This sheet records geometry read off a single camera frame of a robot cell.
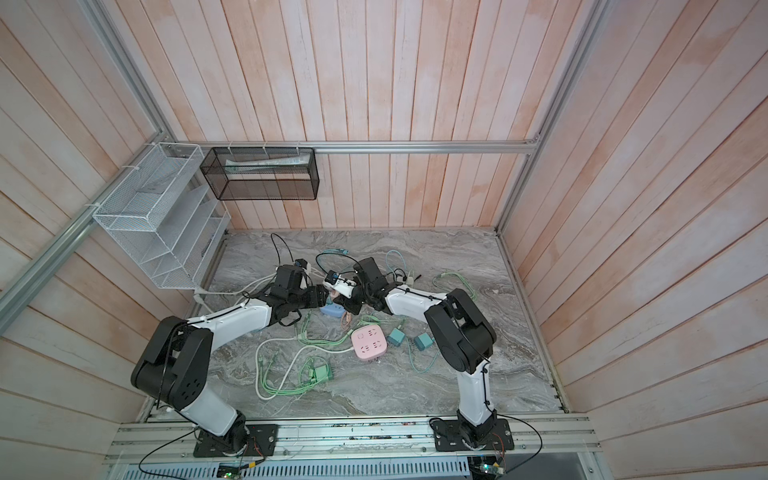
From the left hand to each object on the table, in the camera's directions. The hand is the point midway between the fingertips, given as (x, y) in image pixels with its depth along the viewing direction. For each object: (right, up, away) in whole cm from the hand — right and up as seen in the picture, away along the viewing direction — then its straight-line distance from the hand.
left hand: (320, 298), depth 94 cm
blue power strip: (+4, -4, +2) cm, 6 cm away
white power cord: (-23, +5, +10) cm, 25 cm away
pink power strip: (+16, -12, -6) cm, 21 cm away
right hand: (+6, +2, 0) cm, 6 cm away
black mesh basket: (-22, +43, +10) cm, 49 cm away
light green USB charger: (+3, -19, -11) cm, 22 cm away
